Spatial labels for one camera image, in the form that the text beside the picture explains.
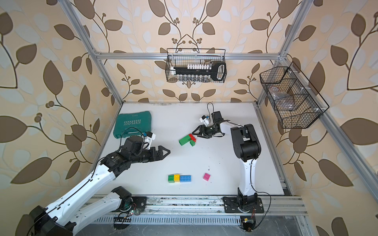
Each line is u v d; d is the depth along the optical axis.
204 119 0.96
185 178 0.82
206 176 0.83
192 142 0.96
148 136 0.70
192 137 0.97
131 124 1.02
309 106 0.65
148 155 0.67
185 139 0.97
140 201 0.76
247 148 0.55
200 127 0.91
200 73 0.85
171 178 0.79
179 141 0.97
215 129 0.80
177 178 0.80
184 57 0.91
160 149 0.68
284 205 0.75
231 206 0.73
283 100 0.69
